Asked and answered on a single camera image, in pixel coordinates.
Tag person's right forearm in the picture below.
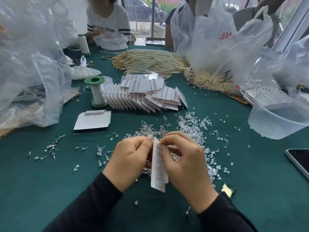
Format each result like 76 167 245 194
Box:
197 193 258 232

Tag person's left forearm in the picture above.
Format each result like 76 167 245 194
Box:
42 172 124 232

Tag large clear plastic bag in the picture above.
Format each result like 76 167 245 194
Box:
0 52 80 128

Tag small scatter of silver studs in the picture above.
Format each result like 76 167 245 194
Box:
26 134 66 162

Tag clear plastic bowl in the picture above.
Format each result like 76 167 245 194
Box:
248 92 309 140

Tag white red-printed plastic bag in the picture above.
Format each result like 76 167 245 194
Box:
0 0 78 53

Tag clear plastic earring backs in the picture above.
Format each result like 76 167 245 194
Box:
176 112 236 189

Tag small bag of pearls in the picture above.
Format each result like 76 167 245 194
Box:
70 55 102 80

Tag orange and black tool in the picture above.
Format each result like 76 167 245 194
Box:
224 93 249 105

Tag white handwritten plastic bag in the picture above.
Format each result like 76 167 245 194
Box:
170 0 273 94

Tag person's right hand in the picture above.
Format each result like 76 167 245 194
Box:
157 130 219 214

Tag white-edged smartphone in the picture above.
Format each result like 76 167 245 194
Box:
284 148 309 181

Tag pile of silver stud earrings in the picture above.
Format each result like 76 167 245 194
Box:
96 116 182 181

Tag brown cardboard sheet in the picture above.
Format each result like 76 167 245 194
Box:
0 128 20 139

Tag dark parked car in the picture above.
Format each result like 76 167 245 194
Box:
124 0 166 23

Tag heap of clear plastic bags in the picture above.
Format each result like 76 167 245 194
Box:
239 35 309 104

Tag white thread cone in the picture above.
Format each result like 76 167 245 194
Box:
77 34 90 55

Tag pile of pearl strands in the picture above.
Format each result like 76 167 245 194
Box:
101 48 191 75

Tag white earring card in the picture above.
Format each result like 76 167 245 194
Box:
151 137 169 193

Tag person's left hand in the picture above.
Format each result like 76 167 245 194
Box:
102 135 154 193

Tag row of white cards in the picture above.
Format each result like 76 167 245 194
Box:
102 73 189 113

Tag green spool of white thread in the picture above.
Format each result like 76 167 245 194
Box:
84 76 109 109

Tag stack of white cards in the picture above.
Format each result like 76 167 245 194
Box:
73 110 112 131

